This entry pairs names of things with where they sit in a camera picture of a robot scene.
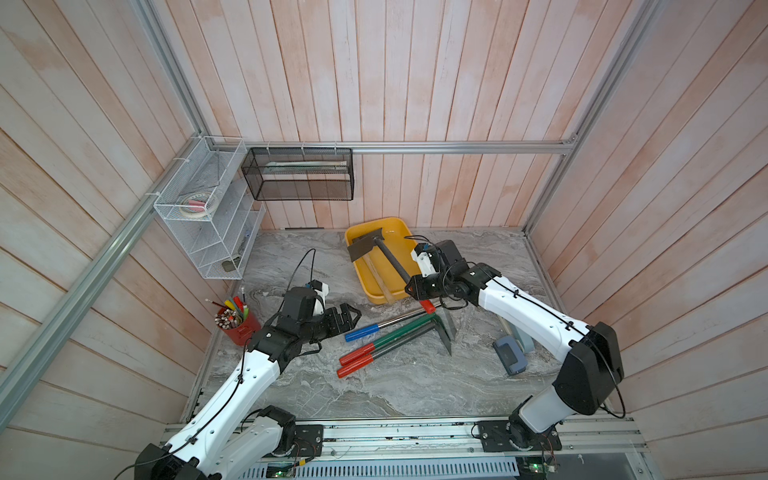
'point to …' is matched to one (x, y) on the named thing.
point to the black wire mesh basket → (300, 173)
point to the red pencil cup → (236, 321)
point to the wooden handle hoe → (384, 290)
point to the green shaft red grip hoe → (370, 349)
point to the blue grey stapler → (510, 355)
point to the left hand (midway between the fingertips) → (349, 323)
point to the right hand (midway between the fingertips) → (407, 286)
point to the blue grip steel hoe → (373, 328)
